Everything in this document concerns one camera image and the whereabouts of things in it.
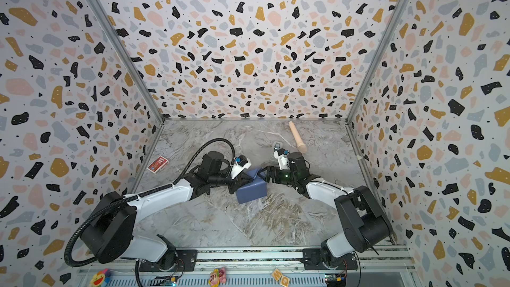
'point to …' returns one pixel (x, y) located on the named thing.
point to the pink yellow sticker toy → (218, 276)
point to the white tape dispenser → (277, 145)
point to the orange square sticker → (277, 275)
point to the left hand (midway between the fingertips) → (252, 177)
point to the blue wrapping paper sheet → (255, 189)
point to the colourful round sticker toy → (101, 277)
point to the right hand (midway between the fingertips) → (261, 171)
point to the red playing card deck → (157, 164)
